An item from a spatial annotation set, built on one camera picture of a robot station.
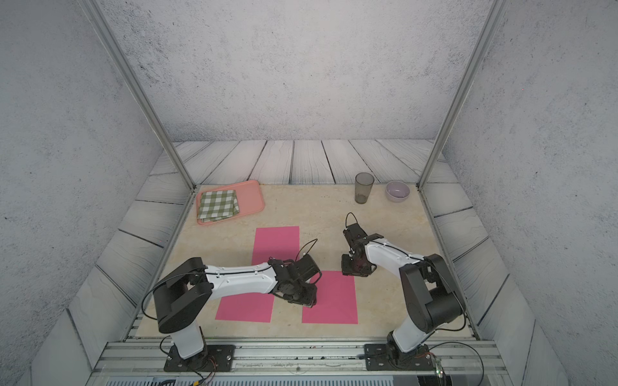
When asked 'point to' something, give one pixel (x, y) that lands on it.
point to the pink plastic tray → (249, 196)
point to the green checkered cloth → (217, 204)
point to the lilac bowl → (397, 190)
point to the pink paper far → (281, 243)
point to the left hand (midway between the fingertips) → (317, 306)
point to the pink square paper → (336, 299)
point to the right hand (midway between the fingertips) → (350, 271)
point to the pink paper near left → (251, 307)
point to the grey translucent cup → (364, 183)
